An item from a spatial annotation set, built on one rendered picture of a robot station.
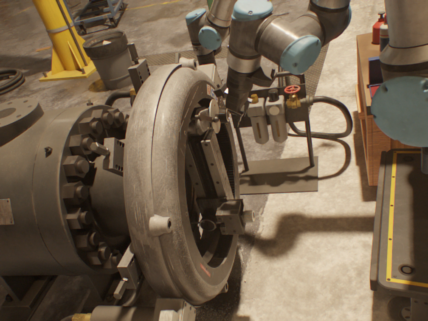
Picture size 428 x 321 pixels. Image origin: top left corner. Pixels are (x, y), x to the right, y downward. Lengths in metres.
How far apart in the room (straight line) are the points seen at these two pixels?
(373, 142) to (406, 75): 1.17
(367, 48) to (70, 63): 3.35
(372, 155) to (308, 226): 0.42
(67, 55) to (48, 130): 3.56
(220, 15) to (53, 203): 0.86
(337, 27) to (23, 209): 0.97
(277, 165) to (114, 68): 2.10
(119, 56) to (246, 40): 3.00
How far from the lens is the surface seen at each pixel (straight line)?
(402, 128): 0.86
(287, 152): 2.49
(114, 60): 3.97
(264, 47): 1.01
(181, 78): 1.20
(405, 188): 1.68
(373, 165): 2.05
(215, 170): 1.33
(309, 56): 1.01
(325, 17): 1.07
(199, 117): 1.21
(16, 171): 1.36
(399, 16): 0.82
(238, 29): 1.05
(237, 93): 1.16
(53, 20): 4.83
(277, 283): 1.80
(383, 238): 1.49
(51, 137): 1.34
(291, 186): 2.22
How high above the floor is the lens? 1.39
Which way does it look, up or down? 34 degrees down
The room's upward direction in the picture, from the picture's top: 17 degrees counter-clockwise
